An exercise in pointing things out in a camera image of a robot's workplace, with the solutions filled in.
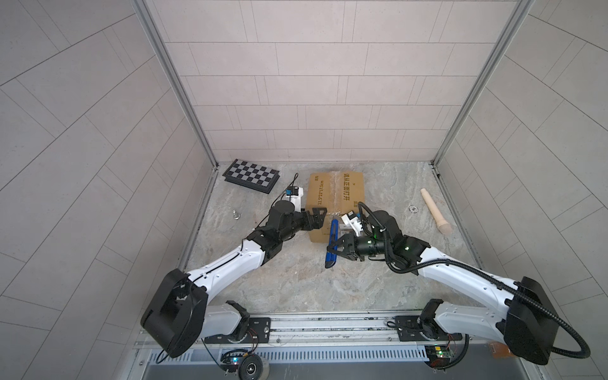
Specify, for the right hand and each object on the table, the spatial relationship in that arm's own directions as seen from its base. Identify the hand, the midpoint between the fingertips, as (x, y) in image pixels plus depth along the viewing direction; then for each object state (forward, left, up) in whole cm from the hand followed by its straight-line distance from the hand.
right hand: (329, 255), depth 68 cm
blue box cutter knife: (-1, 0, 0) cm, 1 cm away
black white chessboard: (+47, +31, -13) cm, 57 cm away
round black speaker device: (-24, +21, -7) cm, 33 cm away
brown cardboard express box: (+21, -10, +2) cm, 24 cm away
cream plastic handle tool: (+15, -47, -16) cm, 52 cm away
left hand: (+16, 0, 0) cm, 16 cm away
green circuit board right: (-24, -30, -20) cm, 43 cm away
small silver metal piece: (+26, +36, -15) cm, 47 cm away
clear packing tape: (+22, -4, +2) cm, 23 cm away
